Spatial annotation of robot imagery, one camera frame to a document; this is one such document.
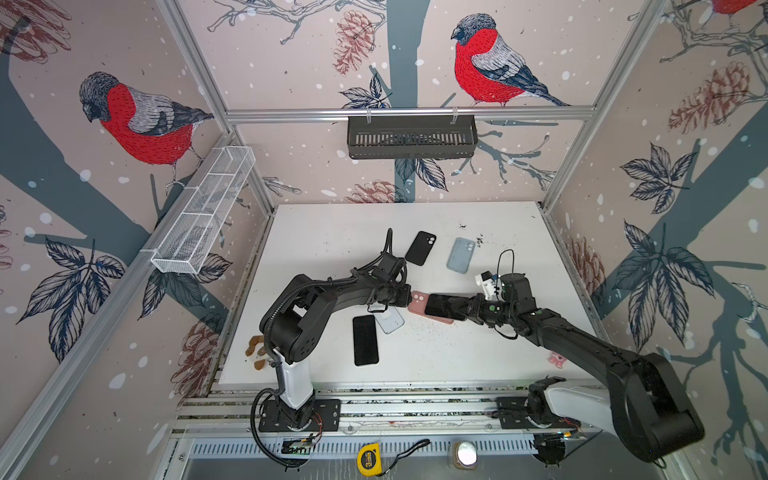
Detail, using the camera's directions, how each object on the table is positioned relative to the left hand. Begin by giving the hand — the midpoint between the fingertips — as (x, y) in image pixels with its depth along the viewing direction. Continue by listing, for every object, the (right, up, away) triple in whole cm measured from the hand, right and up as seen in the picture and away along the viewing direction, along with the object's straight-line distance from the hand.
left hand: (411, 299), depth 92 cm
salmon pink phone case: (+2, -3, +2) cm, 4 cm away
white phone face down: (-7, -6, -2) cm, 9 cm away
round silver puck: (+9, -25, -32) cm, 41 cm away
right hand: (+12, -1, -8) cm, 14 cm away
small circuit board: (-29, -32, -20) cm, 48 cm away
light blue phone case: (+19, +13, +15) cm, 28 cm away
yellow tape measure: (-11, -30, -26) cm, 41 cm away
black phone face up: (-14, -10, -7) cm, 19 cm away
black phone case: (+5, +15, +16) cm, 22 cm away
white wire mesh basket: (-56, +19, -21) cm, 62 cm away
